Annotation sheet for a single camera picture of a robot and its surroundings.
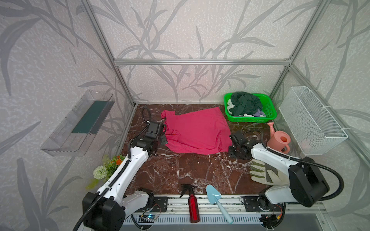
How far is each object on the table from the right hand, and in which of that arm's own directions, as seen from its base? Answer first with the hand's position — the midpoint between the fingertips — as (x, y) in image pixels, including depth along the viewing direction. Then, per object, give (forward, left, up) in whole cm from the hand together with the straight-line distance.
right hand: (231, 148), depth 90 cm
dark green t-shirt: (+33, -14, +8) cm, 37 cm away
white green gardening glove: (-14, -17, -3) cm, 22 cm away
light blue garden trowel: (-26, +13, -3) cm, 29 cm away
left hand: (+2, +41, +14) cm, 43 cm away
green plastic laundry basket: (+32, -33, +2) cm, 46 cm away
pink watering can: (+2, -28, +7) cm, 29 cm away
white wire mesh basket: (-7, -31, +30) cm, 44 cm away
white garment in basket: (+38, -6, -1) cm, 39 cm away
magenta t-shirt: (+15, +17, -4) cm, 23 cm away
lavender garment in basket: (+29, -26, +1) cm, 39 cm away
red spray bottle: (-35, +23, +2) cm, 42 cm away
